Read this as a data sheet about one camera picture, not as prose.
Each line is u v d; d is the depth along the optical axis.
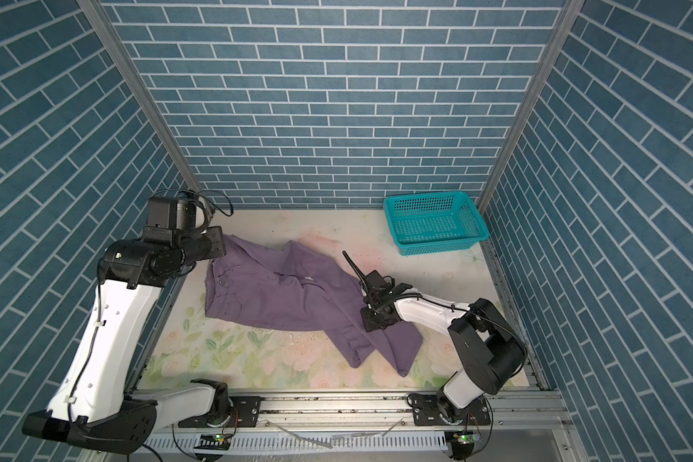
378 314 0.66
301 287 0.91
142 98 0.85
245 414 0.74
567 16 0.71
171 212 0.46
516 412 0.75
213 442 0.72
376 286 0.71
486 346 0.45
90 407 0.36
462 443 0.72
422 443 0.74
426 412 0.74
